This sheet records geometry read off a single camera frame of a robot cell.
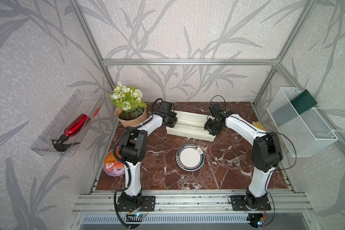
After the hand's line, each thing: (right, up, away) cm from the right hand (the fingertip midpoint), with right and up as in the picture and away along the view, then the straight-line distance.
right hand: (204, 128), depth 92 cm
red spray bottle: (-63, +3, -29) cm, 70 cm away
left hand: (-16, +8, +6) cm, 19 cm away
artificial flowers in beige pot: (-45, +12, -9) cm, 48 cm away
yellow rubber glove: (+45, +1, +16) cm, 47 cm away
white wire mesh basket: (+39, 0, -30) cm, 50 cm away
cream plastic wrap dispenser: (-8, +2, +7) cm, 11 cm away
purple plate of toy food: (-56, -21, -10) cm, 60 cm away
